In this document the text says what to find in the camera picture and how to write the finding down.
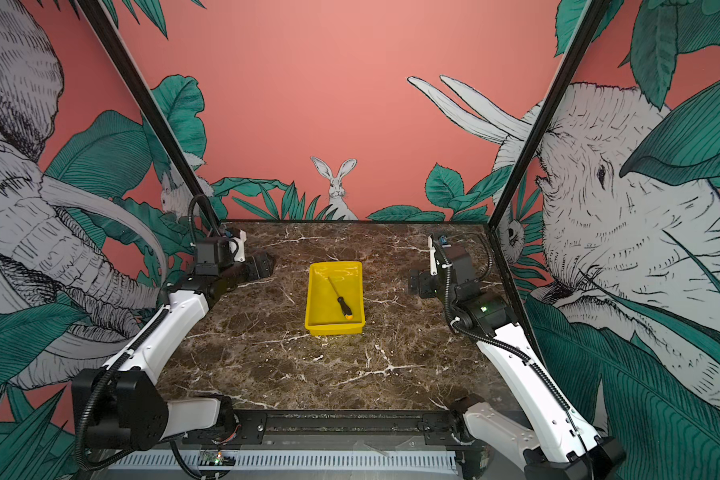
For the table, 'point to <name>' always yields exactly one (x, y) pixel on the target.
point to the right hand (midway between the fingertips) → (424, 264)
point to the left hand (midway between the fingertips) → (262, 256)
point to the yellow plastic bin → (328, 280)
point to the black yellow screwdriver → (346, 310)
